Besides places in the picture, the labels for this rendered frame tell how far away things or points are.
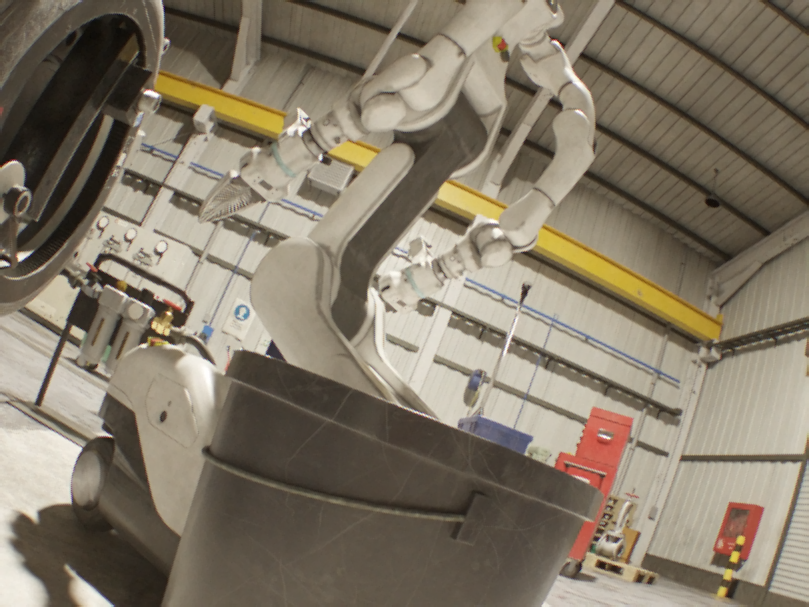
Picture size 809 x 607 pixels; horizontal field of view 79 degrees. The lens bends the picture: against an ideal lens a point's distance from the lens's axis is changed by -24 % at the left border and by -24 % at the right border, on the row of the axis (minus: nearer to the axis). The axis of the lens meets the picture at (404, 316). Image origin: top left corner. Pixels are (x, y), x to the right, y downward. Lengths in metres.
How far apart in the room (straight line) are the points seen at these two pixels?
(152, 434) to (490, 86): 0.90
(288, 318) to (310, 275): 0.08
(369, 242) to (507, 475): 0.82
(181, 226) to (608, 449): 10.02
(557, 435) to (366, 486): 12.25
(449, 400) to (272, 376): 11.56
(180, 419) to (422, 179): 0.61
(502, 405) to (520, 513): 11.85
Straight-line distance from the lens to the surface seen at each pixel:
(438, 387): 11.90
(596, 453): 4.42
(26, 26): 0.92
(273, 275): 1.06
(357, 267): 1.12
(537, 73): 1.54
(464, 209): 11.96
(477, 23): 0.99
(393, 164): 1.12
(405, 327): 11.93
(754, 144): 12.09
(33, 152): 1.12
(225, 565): 0.40
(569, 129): 1.35
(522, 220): 1.25
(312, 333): 0.95
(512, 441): 1.99
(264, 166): 0.99
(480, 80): 1.24
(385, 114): 0.94
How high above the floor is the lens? 0.33
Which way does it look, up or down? 13 degrees up
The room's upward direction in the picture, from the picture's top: 23 degrees clockwise
